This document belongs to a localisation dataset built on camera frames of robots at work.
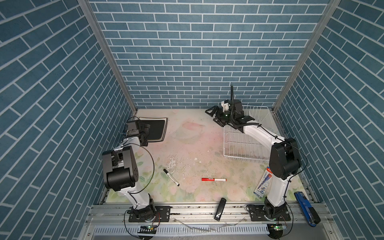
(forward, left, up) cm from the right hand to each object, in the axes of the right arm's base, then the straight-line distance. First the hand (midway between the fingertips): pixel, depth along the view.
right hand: (207, 113), depth 88 cm
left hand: (-5, +38, -12) cm, 40 cm away
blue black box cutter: (-44, -52, -20) cm, 72 cm away
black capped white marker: (-32, +19, -21) cm, 43 cm away
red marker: (-31, -6, -22) cm, 39 cm away
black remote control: (-46, -9, -20) cm, 51 cm away
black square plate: (+2, +35, -18) cm, 40 cm away
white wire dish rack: (-5, -22, -23) cm, 32 cm away
